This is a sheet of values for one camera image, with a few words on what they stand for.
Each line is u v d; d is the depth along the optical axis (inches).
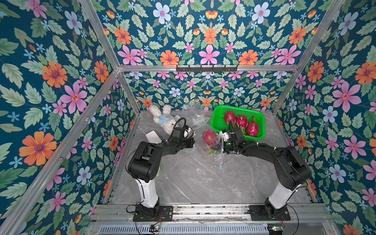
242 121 40.9
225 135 34.3
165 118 41.4
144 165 19.6
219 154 33.3
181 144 32.4
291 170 18.9
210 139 34.1
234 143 29.5
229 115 42.0
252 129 38.8
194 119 43.9
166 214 28.9
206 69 36.5
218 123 44.1
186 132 33.2
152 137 39.0
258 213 28.6
